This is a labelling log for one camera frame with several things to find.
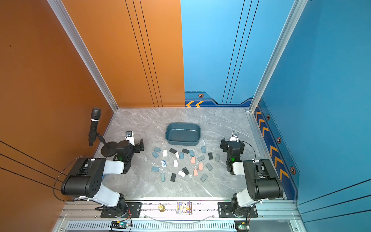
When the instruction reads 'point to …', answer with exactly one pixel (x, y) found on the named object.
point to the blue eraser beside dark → (192, 153)
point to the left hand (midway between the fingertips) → (135, 137)
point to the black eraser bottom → (173, 177)
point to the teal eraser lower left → (155, 168)
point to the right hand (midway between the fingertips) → (232, 139)
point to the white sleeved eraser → (177, 155)
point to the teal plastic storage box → (182, 134)
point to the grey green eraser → (201, 158)
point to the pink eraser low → (195, 172)
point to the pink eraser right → (201, 166)
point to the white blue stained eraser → (164, 163)
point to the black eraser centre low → (186, 172)
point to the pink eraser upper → (193, 160)
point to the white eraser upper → (164, 153)
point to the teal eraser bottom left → (163, 177)
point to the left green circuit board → (119, 224)
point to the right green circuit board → (242, 225)
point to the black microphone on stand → (93, 135)
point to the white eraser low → (181, 173)
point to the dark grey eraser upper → (173, 151)
